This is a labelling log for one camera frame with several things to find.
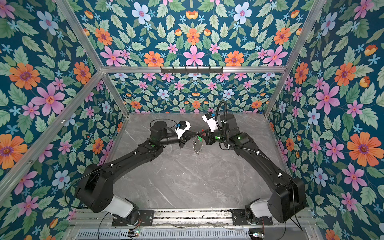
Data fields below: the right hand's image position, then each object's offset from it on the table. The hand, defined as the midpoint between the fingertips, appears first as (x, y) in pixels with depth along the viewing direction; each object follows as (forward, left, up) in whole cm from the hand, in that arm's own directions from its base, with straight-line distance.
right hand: (203, 130), depth 75 cm
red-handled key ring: (-3, +1, -3) cm, 5 cm away
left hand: (-1, +3, 0) cm, 4 cm away
